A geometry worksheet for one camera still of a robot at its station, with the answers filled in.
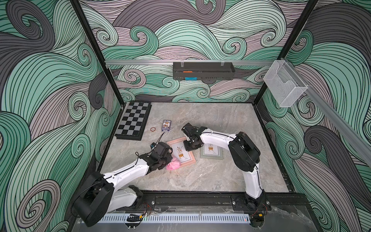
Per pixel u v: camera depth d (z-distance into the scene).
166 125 1.04
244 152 0.51
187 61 0.94
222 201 0.74
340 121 0.57
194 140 0.70
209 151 0.92
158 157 0.65
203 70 0.95
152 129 1.04
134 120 1.04
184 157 0.90
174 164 0.81
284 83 0.79
